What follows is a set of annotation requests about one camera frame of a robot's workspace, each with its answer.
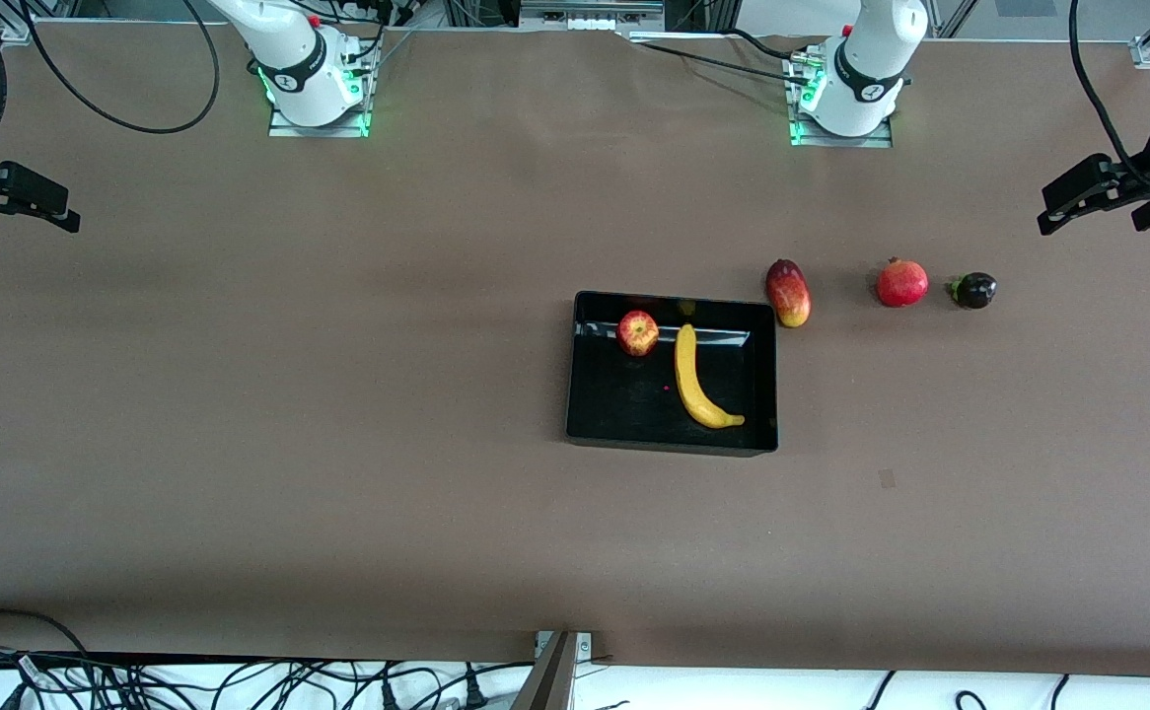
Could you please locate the yellow banana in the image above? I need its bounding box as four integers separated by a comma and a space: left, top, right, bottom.
674, 323, 746, 430

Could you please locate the red yellow apple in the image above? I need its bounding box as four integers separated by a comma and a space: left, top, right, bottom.
617, 310, 661, 358

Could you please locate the red pomegranate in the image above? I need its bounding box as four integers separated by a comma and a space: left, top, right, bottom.
877, 257, 930, 309

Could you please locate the red yellow mango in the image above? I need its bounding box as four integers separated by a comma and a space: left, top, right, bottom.
765, 258, 813, 328

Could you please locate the black rectangular plastic tray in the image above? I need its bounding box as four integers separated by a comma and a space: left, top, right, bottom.
565, 290, 780, 458

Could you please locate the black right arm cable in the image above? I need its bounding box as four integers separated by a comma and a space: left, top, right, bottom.
21, 0, 222, 136

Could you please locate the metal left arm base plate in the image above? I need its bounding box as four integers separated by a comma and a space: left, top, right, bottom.
787, 49, 896, 150

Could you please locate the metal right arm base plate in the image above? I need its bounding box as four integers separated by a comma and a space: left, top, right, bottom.
267, 54, 375, 139

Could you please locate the metal rail with sockets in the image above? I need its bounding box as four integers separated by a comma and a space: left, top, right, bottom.
519, 0, 667, 34

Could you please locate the aluminium post with bracket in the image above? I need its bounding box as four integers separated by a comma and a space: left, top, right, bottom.
511, 630, 595, 710

